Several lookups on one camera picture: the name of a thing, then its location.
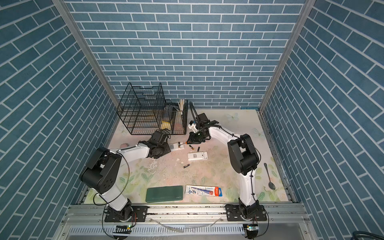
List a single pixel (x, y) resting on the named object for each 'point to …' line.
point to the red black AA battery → (198, 149)
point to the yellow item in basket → (165, 125)
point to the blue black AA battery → (185, 166)
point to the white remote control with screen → (176, 146)
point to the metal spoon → (271, 185)
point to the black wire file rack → (142, 110)
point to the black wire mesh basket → (175, 117)
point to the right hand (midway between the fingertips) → (187, 141)
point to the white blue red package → (203, 190)
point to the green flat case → (163, 194)
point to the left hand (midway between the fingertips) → (168, 150)
